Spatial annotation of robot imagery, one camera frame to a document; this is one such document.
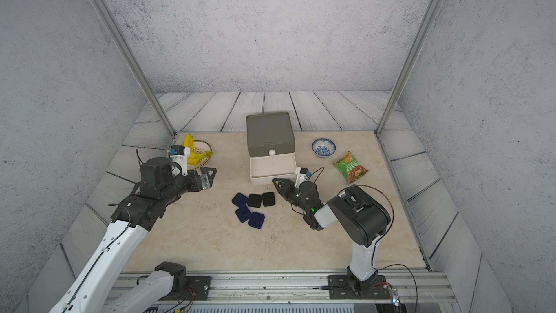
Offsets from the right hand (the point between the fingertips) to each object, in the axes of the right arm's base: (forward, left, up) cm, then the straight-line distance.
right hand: (272, 183), depth 87 cm
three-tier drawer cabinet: (+12, +1, +8) cm, 15 cm away
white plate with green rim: (+28, +40, -9) cm, 49 cm away
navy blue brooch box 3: (-11, +7, -10) cm, 17 cm away
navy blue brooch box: (-2, +15, -11) cm, 19 cm away
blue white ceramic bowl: (+27, -24, -9) cm, 37 cm away
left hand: (-5, +20, +16) cm, 26 cm away
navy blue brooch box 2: (-9, +12, -10) cm, 18 cm away
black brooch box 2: (-3, +2, -8) cm, 9 cm away
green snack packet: (+12, -34, -6) cm, 36 cm away
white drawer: (+9, +4, -3) cm, 11 cm away
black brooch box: (-2, +8, -10) cm, 14 cm away
